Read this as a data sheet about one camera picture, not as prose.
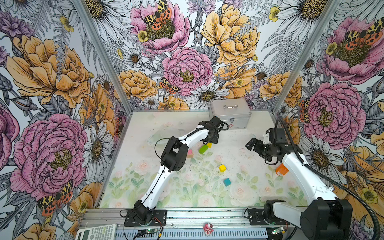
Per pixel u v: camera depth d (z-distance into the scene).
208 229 0.68
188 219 0.76
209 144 1.01
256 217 0.74
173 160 0.63
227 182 0.85
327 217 0.39
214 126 0.84
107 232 0.70
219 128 0.89
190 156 0.94
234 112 1.02
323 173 0.80
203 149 0.99
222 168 0.89
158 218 0.73
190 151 0.94
